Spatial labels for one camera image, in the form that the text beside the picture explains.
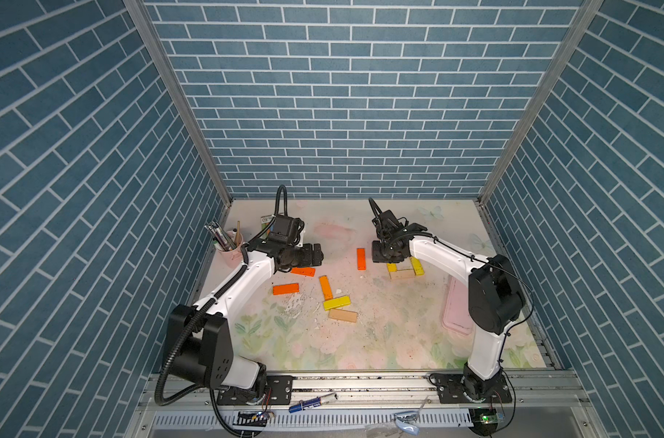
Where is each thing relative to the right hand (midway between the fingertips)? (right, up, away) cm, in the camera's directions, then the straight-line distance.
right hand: (378, 257), depth 93 cm
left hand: (-20, +1, -7) cm, 21 cm away
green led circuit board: (+25, -40, -23) cm, 52 cm away
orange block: (-25, -5, +4) cm, 26 cm away
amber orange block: (-18, -11, +2) cm, 21 cm away
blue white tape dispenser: (+5, -39, -25) cm, 46 cm away
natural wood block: (-12, -18, -6) cm, 23 cm away
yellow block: (-14, -15, -3) cm, 21 cm away
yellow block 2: (+5, -4, +5) cm, 9 cm away
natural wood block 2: (+9, -7, +4) cm, 12 cm away
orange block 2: (-31, -11, 0) cm, 33 cm away
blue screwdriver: (-21, -36, -22) cm, 47 cm away
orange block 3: (-5, -2, +8) cm, 10 cm away
